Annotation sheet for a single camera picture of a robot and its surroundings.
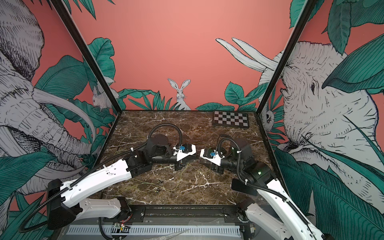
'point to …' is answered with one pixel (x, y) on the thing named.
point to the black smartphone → (238, 185)
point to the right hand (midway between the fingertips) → (203, 153)
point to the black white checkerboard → (240, 119)
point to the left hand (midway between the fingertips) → (197, 154)
